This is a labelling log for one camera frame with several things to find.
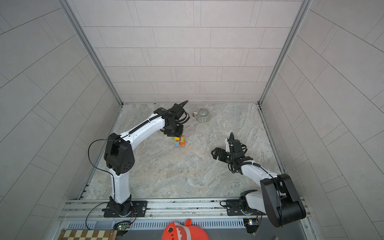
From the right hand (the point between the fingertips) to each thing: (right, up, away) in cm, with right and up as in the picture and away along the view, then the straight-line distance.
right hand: (217, 154), depth 89 cm
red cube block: (-20, +12, -8) cm, 24 cm away
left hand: (-20, +13, -1) cm, 24 cm away
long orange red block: (-21, +6, +2) cm, 22 cm away
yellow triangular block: (-24, +10, -4) cm, 26 cm away
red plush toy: (-20, -24, -29) cm, 42 cm away
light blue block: (-24, +6, 0) cm, 25 cm away
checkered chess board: (-58, -27, -27) cm, 69 cm away
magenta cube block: (-23, +8, -2) cm, 24 cm away
